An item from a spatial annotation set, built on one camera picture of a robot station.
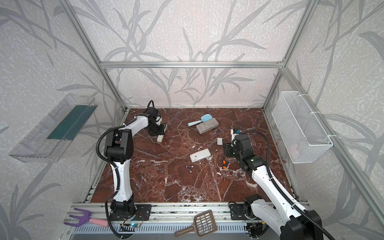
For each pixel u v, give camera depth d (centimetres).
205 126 105
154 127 90
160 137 101
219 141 101
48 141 64
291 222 38
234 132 71
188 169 88
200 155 94
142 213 72
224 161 91
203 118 114
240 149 62
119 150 58
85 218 72
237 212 73
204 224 71
